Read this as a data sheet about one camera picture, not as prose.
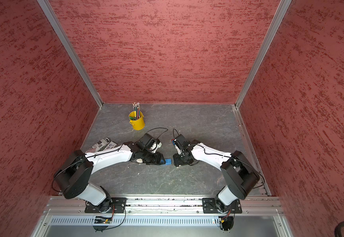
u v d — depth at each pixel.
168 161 0.87
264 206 0.77
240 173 0.46
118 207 0.74
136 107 0.97
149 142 0.71
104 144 0.94
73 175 0.44
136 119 0.98
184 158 0.73
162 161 0.81
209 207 0.74
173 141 1.00
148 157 0.74
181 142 0.70
